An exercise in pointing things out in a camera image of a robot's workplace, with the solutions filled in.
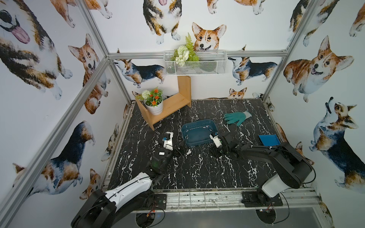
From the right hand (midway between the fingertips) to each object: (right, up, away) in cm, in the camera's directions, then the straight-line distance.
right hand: (215, 145), depth 93 cm
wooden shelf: (-31, +28, +17) cm, 45 cm away
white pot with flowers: (-40, +29, 0) cm, 50 cm away
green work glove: (+19, +17, +15) cm, 30 cm away
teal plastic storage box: (-10, +6, +10) cm, 16 cm away
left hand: (-23, +7, -10) cm, 27 cm away
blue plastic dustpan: (+39, +2, +5) cm, 39 cm away
